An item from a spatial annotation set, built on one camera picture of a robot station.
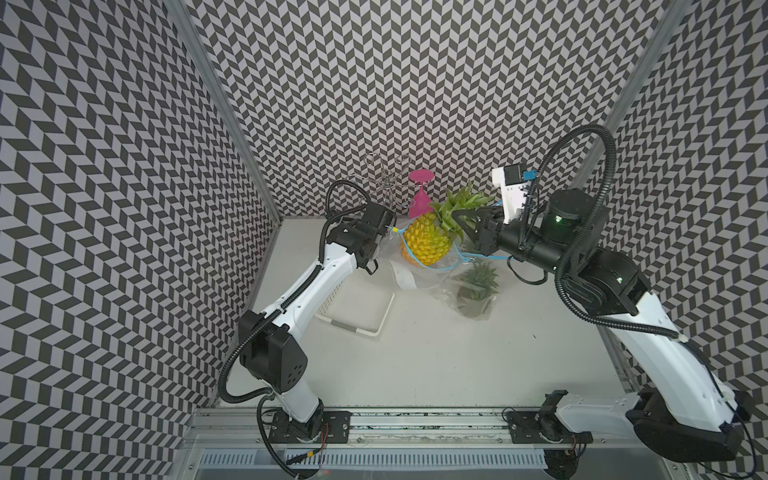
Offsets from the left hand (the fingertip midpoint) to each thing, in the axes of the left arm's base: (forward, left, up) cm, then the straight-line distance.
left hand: (361, 244), depth 82 cm
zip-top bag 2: (-10, -30, -7) cm, 32 cm away
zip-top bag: (-11, -12, +2) cm, 17 cm away
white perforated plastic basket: (-11, +1, -14) cm, 18 cm away
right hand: (-14, -21, +24) cm, 35 cm away
